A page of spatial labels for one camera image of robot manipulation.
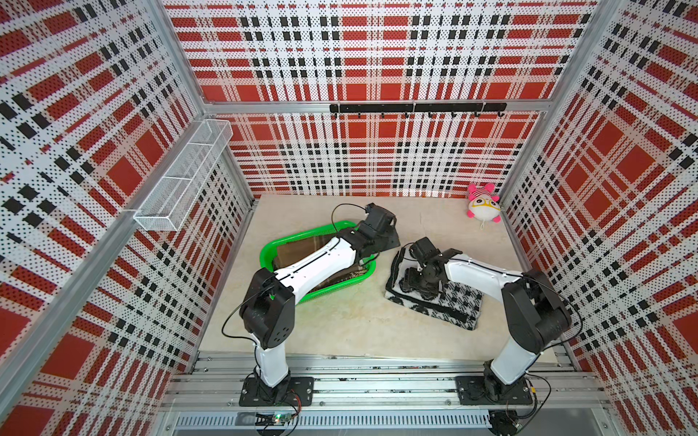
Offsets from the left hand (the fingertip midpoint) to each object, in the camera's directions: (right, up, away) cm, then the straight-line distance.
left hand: (395, 236), depth 86 cm
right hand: (+7, -17, +5) cm, 19 cm away
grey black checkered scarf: (-16, -12, +2) cm, 20 cm away
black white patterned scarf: (+19, -22, 0) cm, 29 cm away
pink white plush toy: (+39, +12, +24) cm, 48 cm away
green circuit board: (-34, -47, -16) cm, 60 cm away
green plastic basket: (-45, -7, +9) cm, 46 cm away
